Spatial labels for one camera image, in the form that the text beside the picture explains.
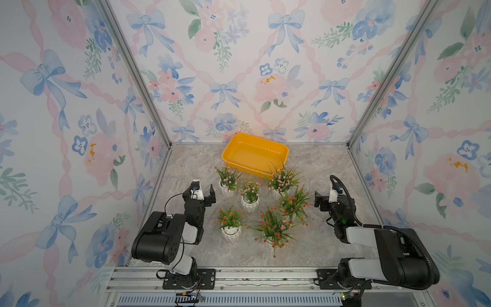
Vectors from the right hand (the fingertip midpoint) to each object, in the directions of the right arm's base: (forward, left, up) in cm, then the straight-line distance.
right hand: (326, 183), depth 94 cm
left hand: (-4, +59, +4) cm, 60 cm away
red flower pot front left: (-23, +45, +8) cm, 51 cm away
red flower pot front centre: (-25, +28, +8) cm, 38 cm away
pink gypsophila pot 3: (-4, +23, +8) cm, 24 cm away
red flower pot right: (-15, +18, +7) cm, 25 cm away
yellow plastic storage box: (+24, +35, -6) cm, 43 cm away
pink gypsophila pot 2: (-12, +37, +8) cm, 40 cm away
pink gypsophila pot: (-5, +47, +8) cm, 48 cm away
